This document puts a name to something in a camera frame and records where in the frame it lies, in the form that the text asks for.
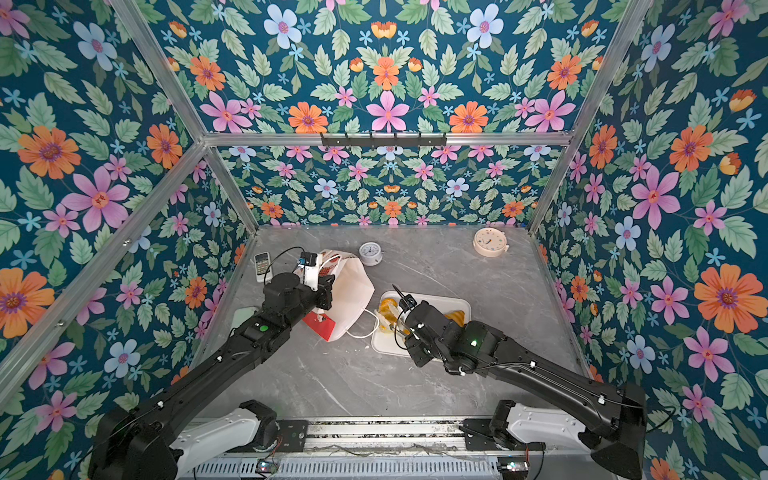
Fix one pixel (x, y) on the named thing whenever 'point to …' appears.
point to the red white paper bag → (351, 291)
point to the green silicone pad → (241, 315)
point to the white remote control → (263, 267)
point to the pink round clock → (490, 242)
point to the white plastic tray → (392, 306)
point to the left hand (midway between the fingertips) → (336, 270)
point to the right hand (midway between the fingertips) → (410, 337)
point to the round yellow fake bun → (384, 308)
